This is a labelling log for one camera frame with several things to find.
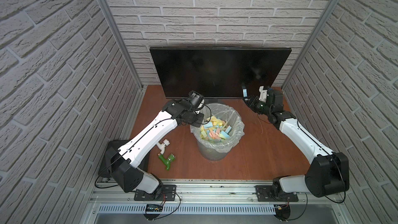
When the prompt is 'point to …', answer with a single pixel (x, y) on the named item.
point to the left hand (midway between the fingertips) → (195, 115)
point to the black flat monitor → (219, 72)
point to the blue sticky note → (245, 93)
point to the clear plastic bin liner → (226, 113)
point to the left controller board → (154, 207)
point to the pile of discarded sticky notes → (214, 129)
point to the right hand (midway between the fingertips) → (246, 98)
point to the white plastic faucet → (161, 146)
